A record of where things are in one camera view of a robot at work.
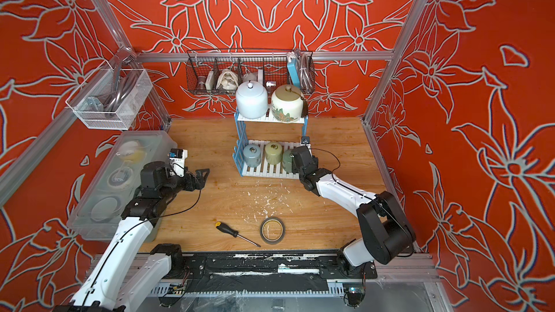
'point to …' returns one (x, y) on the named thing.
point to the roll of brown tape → (267, 240)
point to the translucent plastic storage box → (97, 215)
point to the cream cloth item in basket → (227, 81)
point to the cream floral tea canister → (288, 105)
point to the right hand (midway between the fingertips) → (296, 156)
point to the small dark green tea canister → (287, 161)
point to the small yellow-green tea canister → (273, 152)
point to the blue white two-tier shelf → (264, 146)
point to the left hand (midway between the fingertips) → (197, 167)
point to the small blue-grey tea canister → (252, 154)
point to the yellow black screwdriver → (227, 230)
